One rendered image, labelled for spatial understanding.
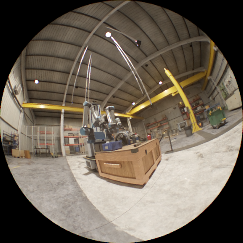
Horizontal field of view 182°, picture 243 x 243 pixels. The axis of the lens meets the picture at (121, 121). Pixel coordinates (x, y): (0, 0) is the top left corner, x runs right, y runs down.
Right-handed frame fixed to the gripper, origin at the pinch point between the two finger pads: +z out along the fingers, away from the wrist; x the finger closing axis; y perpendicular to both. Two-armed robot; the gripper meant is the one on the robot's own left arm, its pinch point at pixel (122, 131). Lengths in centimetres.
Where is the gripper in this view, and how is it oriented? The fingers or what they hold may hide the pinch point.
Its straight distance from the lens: 147.0
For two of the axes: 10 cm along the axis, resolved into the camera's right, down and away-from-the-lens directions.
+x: 8.4, 0.9, 5.3
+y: 4.4, -6.9, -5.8
